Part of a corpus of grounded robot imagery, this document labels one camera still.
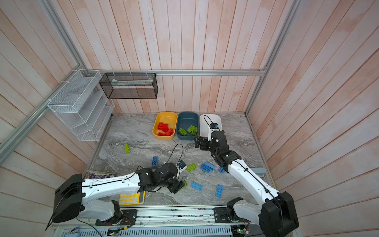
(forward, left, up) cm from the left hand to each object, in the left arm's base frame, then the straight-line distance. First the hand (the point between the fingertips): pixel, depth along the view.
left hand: (178, 182), depth 78 cm
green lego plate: (+40, -10, -5) cm, 41 cm away
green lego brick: (+39, -1, -6) cm, 40 cm away
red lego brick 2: (+36, +8, -3) cm, 37 cm away
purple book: (+5, +51, -6) cm, 52 cm away
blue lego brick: (+15, +16, -7) cm, 23 cm away
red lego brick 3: (+36, +14, -5) cm, 39 cm away
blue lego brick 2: (+12, -19, -6) cm, 23 cm away
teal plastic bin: (+50, -3, -6) cm, 51 cm away
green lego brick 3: (+12, -8, -7) cm, 16 cm away
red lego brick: (+41, +13, -3) cm, 43 cm away
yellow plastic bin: (+53, +10, -6) cm, 54 cm away
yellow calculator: (-7, +22, -6) cm, 24 cm away
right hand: (+22, -13, +12) cm, 28 cm away
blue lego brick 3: (+11, -17, -6) cm, 21 cm away
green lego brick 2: (+42, -7, -7) cm, 43 cm away
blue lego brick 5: (-3, -23, -6) cm, 24 cm away
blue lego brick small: (+9, -26, -5) cm, 28 cm away
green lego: (+24, +36, -6) cm, 44 cm away
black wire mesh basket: (+50, +31, +26) cm, 65 cm away
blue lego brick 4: (0, -11, -7) cm, 13 cm away
